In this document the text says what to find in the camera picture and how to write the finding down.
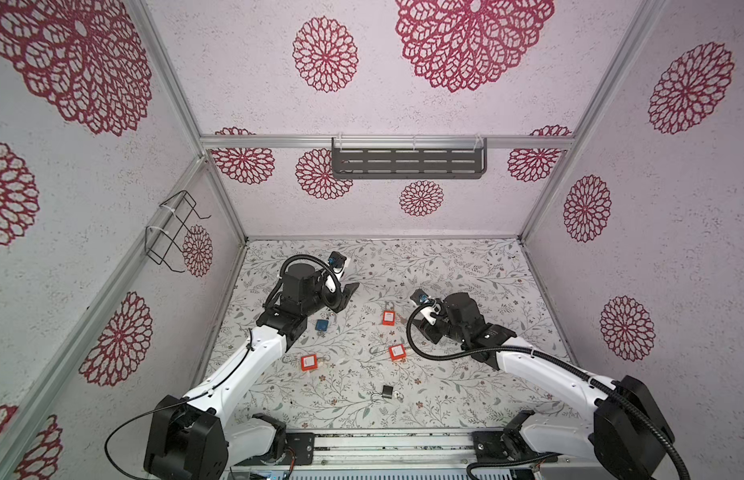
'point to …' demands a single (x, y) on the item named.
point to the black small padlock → (387, 392)
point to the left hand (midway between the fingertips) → (346, 283)
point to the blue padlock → (321, 325)
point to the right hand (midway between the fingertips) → (418, 307)
